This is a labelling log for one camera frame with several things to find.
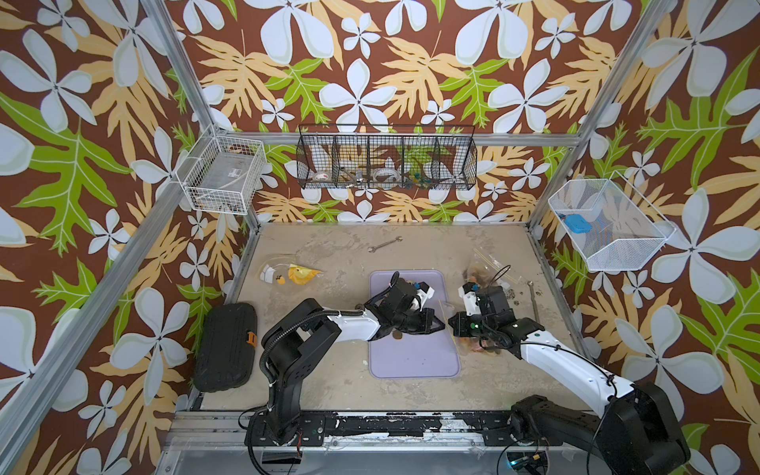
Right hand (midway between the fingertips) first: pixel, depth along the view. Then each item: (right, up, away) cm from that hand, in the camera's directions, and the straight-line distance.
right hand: (447, 319), depth 86 cm
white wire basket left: (-67, +43, +1) cm, 80 cm away
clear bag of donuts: (+7, -8, +3) cm, 11 cm away
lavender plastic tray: (-12, -11, +1) cm, 16 cm away
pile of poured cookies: (-15, -5, +4) cm, 16 cm away
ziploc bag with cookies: (-47, +13, +10) cm, 49 cm away
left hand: (0, 0, -2) cm, 2 cm away
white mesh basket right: (+46, +27, -4) cm, 54 cm away
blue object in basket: (+38, +28, -1) cm, 47 cm away
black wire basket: (-18, +52, +12) cm, 57 cm away
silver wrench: (-23, +21, +28) cm, 42 cm away
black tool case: (-63, -7, -4) cm, 64 cm away
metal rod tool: (+34, +9, +17) cm, 39 cm away
